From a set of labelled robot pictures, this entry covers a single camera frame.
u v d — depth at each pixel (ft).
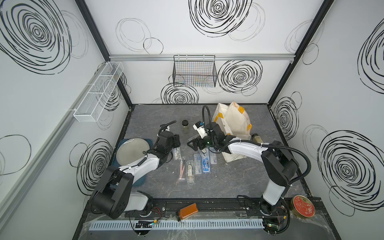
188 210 2.31
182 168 2.84
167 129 2.62
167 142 2.19
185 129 3.21
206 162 2.91
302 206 2.33
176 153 2.84
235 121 2.99
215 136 2.28
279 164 1.55
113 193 1.37
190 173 2.77
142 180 2.83
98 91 2.36
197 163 2.87
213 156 2.99
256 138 3.16
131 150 3.10
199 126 2.58
